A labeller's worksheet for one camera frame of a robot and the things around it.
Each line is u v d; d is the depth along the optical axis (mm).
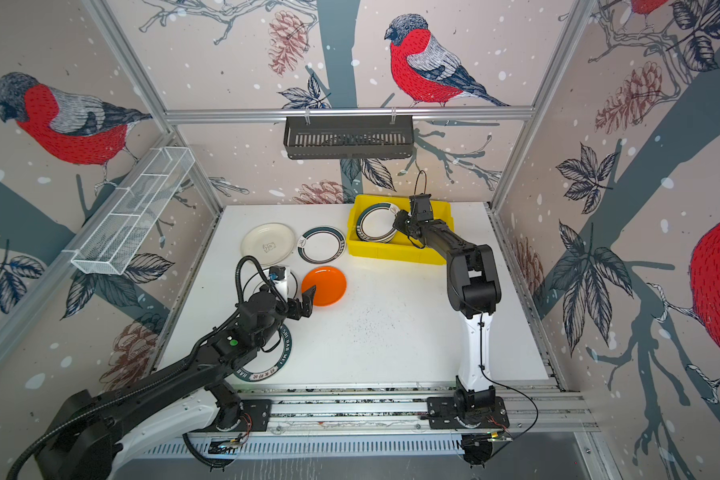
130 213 767
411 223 913
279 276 685
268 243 1095
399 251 1027
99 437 396
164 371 509
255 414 730
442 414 729
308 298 741
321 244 1102
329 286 954
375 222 1104
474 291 577
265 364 802
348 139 1067
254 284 980
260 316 592
